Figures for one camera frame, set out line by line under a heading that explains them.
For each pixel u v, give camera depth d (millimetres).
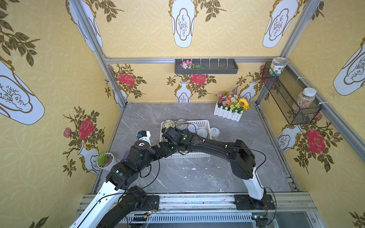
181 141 623
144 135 634
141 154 512
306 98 649
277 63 840
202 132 951
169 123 949
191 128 986
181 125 924
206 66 920
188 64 874
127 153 514
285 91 899
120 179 466
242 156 533
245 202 735
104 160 792
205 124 1011
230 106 991
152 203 733
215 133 949
